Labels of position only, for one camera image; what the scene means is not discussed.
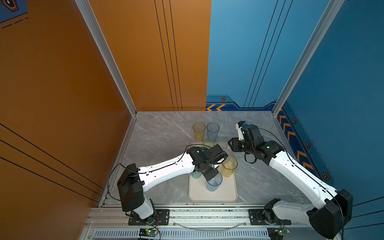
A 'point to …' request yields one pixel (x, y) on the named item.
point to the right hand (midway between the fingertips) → (230, 142)
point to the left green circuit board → (148, 232)
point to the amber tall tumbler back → (199, 128)
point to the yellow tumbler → (229, 164)
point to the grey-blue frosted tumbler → (213, 184)
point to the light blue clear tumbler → (212, 129)
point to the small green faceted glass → (208, 143)
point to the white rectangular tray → (227, 192)
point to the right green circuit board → (277, 233)
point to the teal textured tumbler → (196, 174)
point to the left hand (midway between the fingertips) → (211, 170)
